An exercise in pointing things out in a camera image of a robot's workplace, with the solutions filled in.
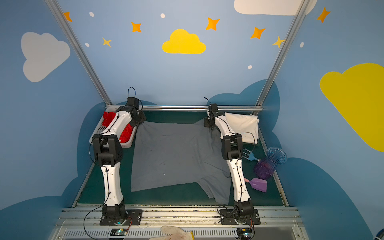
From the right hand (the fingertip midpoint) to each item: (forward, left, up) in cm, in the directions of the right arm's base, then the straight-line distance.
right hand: (208, 122), depth 113 cm
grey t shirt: (-28, +28, -3) cm, 40 cm away
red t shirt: (-5, +74, +7) cm, 75 cm away
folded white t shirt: (-6, -27, +5) cm, 28 cm away
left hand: (-8, +46, +10) cm, 48 cm away
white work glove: (-71, +17, -2) cm, 73 cm away
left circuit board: (-72, +44, -3) cm, 84 cm away
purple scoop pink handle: (-45, -29, -3) cm, 53 cm away
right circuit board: (-69, -17, -3) cm, 71 cm away
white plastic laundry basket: (-16, +75, +7) cm, 77 cm away
